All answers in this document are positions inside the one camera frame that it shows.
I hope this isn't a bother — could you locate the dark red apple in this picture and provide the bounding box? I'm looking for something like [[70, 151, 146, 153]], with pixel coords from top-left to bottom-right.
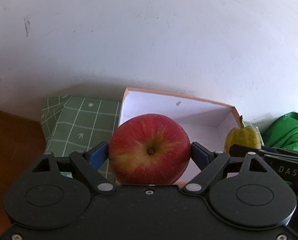
[[108, 114, 191, 185]]

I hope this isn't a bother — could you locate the green cloth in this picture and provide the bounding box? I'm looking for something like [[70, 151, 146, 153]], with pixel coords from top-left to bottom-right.
[[262, 112, 298, 152]]

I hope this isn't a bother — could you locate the green checked tablecloth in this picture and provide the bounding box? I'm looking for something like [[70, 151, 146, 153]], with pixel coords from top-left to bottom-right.
[[40, 95, 122, 183]]

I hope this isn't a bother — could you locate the yellow-green pear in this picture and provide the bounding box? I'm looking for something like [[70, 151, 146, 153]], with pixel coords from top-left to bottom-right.
[[224, 115, 262, 153]]

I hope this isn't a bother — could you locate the cardboard box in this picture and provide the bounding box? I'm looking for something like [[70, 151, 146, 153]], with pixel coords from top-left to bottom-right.
[[117, 87, 242, 184]]

